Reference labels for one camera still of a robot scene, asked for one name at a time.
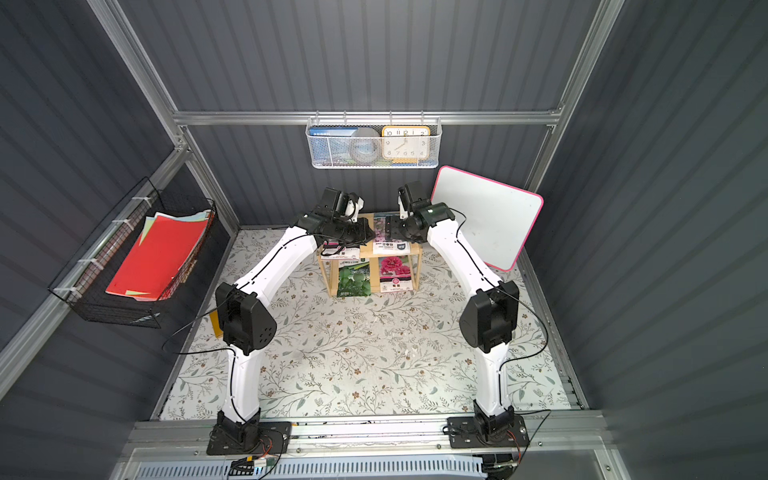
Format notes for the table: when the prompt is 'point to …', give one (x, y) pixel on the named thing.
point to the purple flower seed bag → (383, 246)
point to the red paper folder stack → (166, 246)
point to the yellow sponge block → (215, 321)
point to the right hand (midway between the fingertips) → (403, 228)
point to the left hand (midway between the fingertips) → (373, 233)
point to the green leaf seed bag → (354, 280)
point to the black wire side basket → (83, 287)
